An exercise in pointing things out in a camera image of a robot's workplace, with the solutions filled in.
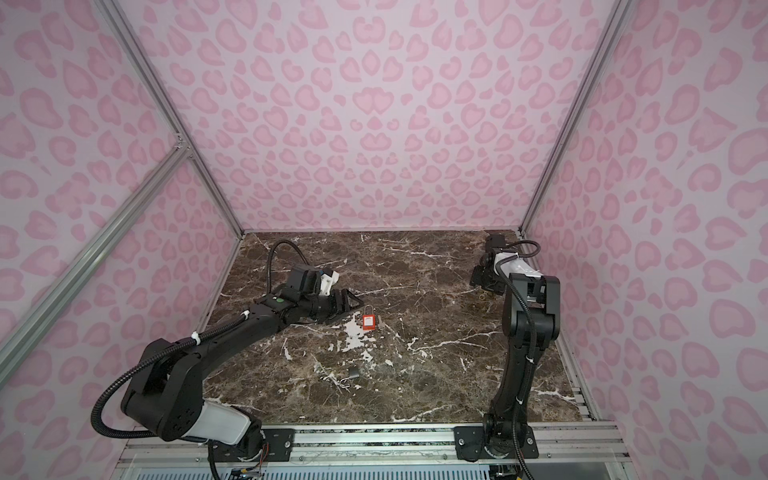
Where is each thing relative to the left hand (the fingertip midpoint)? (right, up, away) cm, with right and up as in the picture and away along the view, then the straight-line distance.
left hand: (360, 303), depth 83 cm
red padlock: (+2, -7, +10) cm, 12 cm away
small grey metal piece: (-2, -20, +2) cm, 20 cm away
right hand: (+41, +4, +19) cm, 45 cm away
